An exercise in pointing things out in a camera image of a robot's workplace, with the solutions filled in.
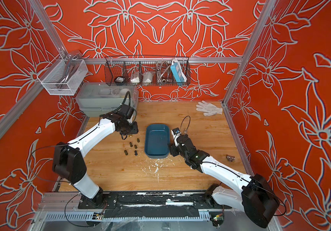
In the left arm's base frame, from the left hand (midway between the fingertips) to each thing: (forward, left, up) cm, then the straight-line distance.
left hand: (136, 129), depth 87 cm
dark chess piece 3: (-10, 0, -12) cm, 16 cm away
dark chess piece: (-6, +1, -12) cm, 13 cm away
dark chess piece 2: (-10, +6, -11) cm, 17 cm away
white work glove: (+31, -53, -11) cm, 63 cm away
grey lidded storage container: (+24, +34, +1) cm, 41 cm away
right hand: (-7, -21, -1) cm, 22 cm away
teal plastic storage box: (-1, -13, -12) cm, 17 cm away
